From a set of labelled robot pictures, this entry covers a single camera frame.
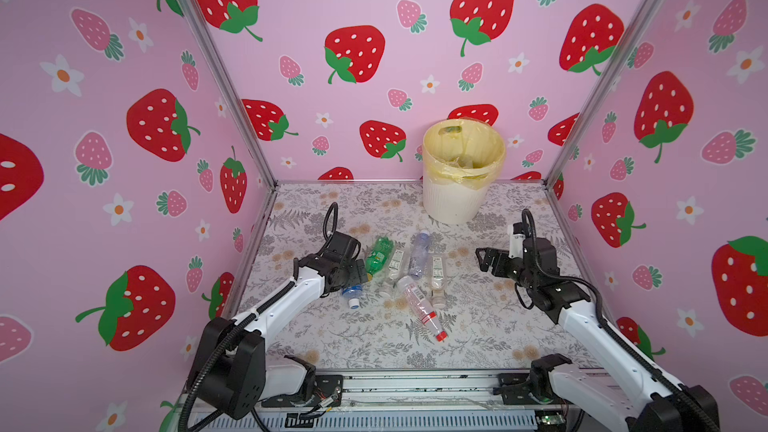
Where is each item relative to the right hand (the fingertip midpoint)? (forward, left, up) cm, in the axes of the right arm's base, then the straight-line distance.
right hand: (489, 251), depth 82 cm
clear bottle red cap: (-14, +17, -11) cm, 25 cm away
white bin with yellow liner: (+39, +8, +1) cm, 40 cm away
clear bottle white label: (-3, +26, -10) cm, 28 cm away
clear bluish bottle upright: (+7, +19, -16) cm, 26 cm away
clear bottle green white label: (-1, +13, -10) cm, 17 cm away
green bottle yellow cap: (+7, +32, -14) cm, 36 cm away
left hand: (-8, +39, -8) cm, 40 cm away
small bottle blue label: (-12, +38, -11) cm, 41 cm away
